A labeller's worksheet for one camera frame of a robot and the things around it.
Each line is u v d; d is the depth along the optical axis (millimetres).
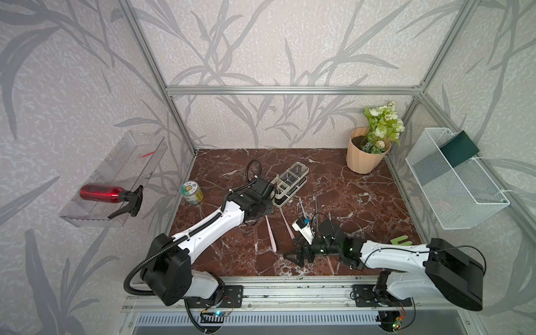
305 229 704
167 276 403
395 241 869
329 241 635
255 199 599
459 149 717
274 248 772
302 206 968
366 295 735
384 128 929
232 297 726
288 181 1044
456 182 640
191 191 937
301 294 753
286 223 933
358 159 1016
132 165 764
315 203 988
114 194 552
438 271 421
